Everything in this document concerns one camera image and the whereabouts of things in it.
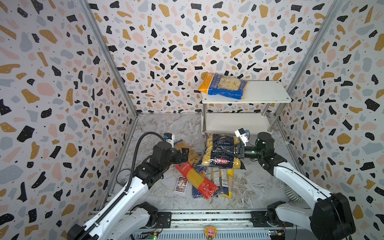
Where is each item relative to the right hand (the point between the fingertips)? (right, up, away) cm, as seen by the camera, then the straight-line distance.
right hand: (223, 150), depth 71 cm
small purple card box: (-22, -21, +13) cm, 33 cm away
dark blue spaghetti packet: (-13, -24, +9) cm, 29 cm away
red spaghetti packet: (-8, -20, +7) cm, 23 cm away
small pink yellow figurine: (-6, -36, -4) cm, 37 cm away
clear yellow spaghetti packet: (+1, -18, +12) cm, 21 cm away
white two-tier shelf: (+37, +24, +55) cm, 70 cm away
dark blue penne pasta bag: (-4, -2, -1) cm, 5 cm away
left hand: (-20, +1, +4) cm, 21 cm away
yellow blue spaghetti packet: (-15, -7, +21) cm, 27 cm away
